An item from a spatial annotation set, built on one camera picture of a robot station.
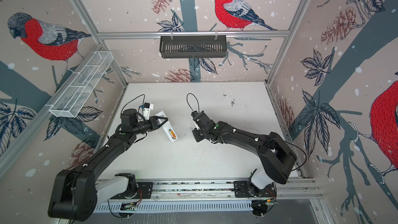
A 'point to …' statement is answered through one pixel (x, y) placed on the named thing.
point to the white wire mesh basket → (73, 97)
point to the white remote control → (167, 127)
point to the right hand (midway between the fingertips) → (194, 133)
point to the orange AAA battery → (173, 134)
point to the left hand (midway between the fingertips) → (166, 120)
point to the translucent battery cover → (188, 131)
